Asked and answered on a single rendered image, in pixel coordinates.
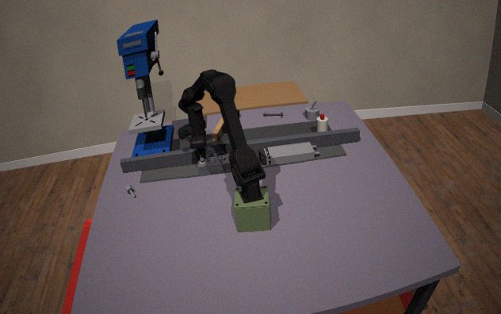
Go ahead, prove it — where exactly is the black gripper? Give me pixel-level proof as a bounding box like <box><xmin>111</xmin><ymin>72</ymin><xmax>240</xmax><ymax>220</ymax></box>
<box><xmin>189</xmin><ymin>117</ymin><xmax>207</xmax><ymax>154</ymax></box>

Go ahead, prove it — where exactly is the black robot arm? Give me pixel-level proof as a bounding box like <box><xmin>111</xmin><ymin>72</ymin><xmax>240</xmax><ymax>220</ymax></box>
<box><xmin>178</xmin><ymin>69</ymin><xmax>266</xmax><ymax>203</ymax></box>

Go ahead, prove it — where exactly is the white bottle with red cap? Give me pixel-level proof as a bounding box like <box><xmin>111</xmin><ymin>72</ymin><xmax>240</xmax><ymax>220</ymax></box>
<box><xmin>317</xmin><ymin>114</ymin><xmax>328</xmax><ymax>132</ymax></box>

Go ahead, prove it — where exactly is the blue drill press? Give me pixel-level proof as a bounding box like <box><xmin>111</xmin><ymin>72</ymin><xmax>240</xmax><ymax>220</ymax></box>
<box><xmin>117</xmin><ymin>20</ymin><xmax>174</xmax><ymax>157</ymax></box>

